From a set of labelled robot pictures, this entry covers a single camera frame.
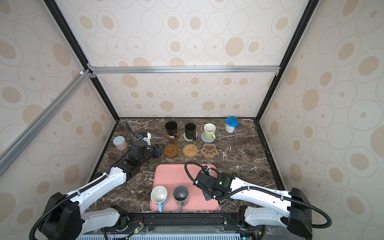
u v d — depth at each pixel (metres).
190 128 1.02
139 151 0.61
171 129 1.00
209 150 1.00
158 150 0.73
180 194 0.81
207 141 1.06
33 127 0.59
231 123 1.05
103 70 0.90
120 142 0.98
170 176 0.90
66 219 0.39
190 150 1.00
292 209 0.40
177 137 1.04
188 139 1.06
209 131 1.00
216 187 0.53
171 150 1.00
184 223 0.74
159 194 0.80
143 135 0.73
